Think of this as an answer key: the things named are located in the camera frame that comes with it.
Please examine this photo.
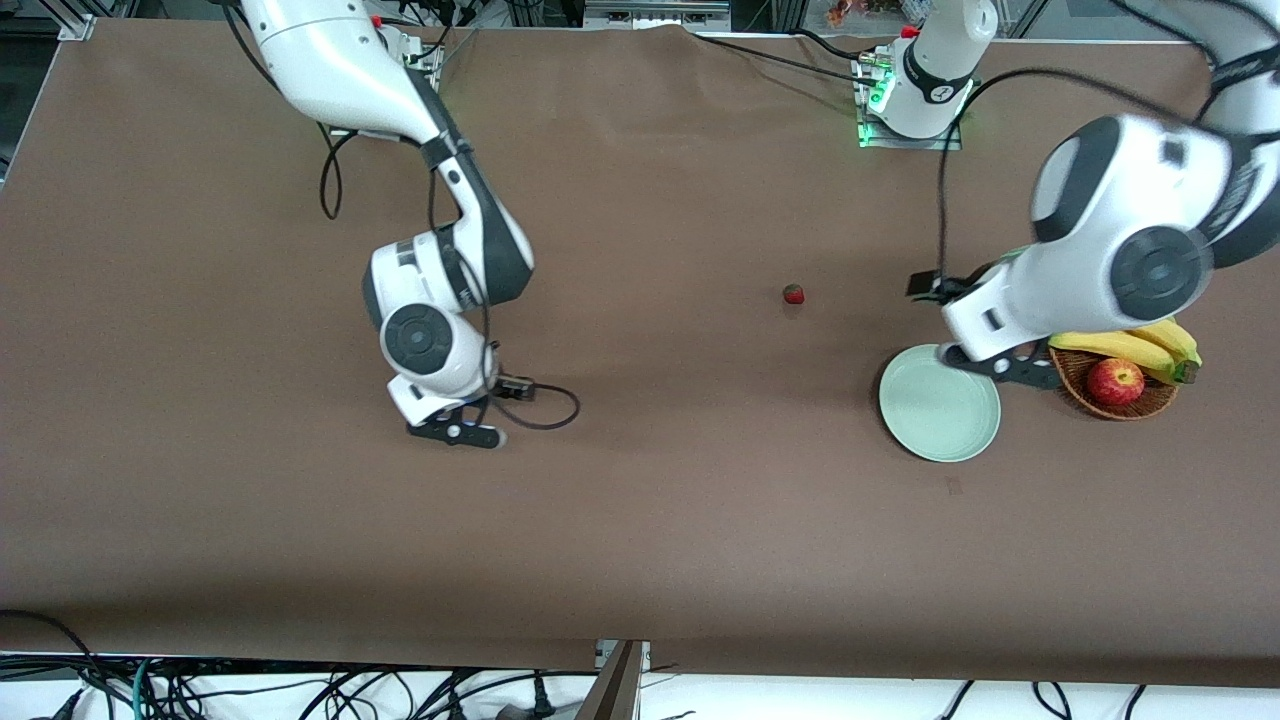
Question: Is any pale green round plate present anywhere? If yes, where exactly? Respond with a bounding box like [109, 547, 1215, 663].
[878, 344, 1002, 464]

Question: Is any brown table cover sheet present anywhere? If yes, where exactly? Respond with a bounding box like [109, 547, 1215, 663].
[0, 18, 1280, 691]

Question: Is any grey electronics box with ports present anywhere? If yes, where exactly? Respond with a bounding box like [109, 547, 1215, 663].
[584, 0, 733, 32]

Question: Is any yellow banana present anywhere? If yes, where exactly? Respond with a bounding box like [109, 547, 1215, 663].
[1122, 317, 1203, 367]
[1047, 331, 1200, 387]

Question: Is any red apple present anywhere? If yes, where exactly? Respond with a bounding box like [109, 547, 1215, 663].
[1087, 357, 1147, 407]

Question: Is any brown woven wicker basket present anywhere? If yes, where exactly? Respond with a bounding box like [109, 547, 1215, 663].
[1048, 345, 1182, 422]

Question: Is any aluminium profile post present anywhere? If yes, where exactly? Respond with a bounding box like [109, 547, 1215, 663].
[574, 640, 652, 720]

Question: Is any long black table cable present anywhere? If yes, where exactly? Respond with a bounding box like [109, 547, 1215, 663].
[688, 32, 874, 87]

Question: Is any black looped floor cable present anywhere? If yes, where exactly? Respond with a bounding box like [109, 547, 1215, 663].
[0, 608, 116, 720]

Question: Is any short black table cable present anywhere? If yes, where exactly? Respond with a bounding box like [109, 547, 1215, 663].
[790, 28, 873, 61]

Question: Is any aluminium frame corner bracket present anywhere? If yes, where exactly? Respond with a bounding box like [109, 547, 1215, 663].
[40, 0, 98, 42]

